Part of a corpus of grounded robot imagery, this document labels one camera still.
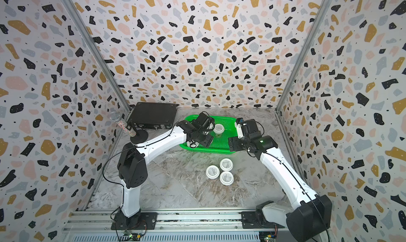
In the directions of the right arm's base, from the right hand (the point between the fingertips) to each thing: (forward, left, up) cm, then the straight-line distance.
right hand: (236, 140), depth 80 cm
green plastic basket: (+11, +8, -20) cm, 24 cm away
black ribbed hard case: (+33, +58, -18) cm, 69 cm away
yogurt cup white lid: (-11, +12, -14) cm, 21 cm away
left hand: (+5, +14, -5) cm, 16 cm away
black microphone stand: (+14, +60, -18) cm, 65 cm away
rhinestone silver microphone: (+6, +60, +10) cm, 61 cm away
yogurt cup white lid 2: (-14, +5, -14) cm, 20 cm away
